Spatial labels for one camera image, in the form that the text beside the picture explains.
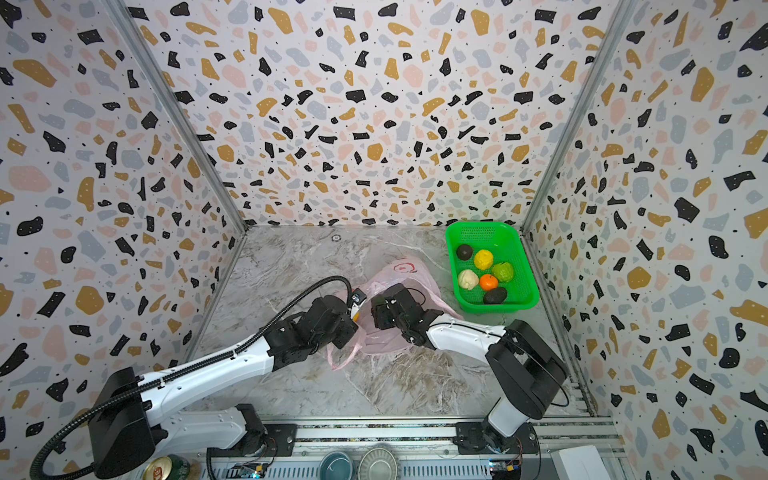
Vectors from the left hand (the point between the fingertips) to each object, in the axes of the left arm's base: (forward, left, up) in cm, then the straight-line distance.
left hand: (352, 311), depth 79 cm
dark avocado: (+11, -44, -11) cm, 47 cm away
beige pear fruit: (+17, -36, -11) cm, 41 cm away
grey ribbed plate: (-32, -7, -15) cm, 36 cm away
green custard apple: (+21, -49, -11) cm, 55 cm away
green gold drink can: (-33, +35, -5) cm, 48 cm away
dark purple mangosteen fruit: (+31, -37, -13) cm, 50 cm away
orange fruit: (+17, -43, -12) cm, 48 cm away
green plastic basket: (+24, -46, -13) cm, 53 cm away
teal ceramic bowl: (-32, +3, -16) cm, 36 cm away
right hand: (+6, -6, -5) cm, 10 cm away
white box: (-34, -53, -11) cm, 64 cm away
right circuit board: (-34, -38, -17) cm, 53 cm away
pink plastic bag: (-2, -5, -14) cm, 15 cm away
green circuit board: (-33, +24, -16) cm, 44 cm away
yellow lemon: (+26, -43, -12) cm, 52 cm away
